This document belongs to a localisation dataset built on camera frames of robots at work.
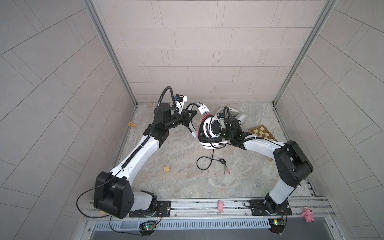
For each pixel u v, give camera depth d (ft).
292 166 1.50
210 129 1.90
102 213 1.32
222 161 2.84
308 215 2.22
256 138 1.96
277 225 2.23
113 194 1.27
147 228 2.11
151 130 1.90
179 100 2.10
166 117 1.86
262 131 3.17
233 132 2.28
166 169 2.71
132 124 3.35
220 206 2.34
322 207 2.38
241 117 3.08
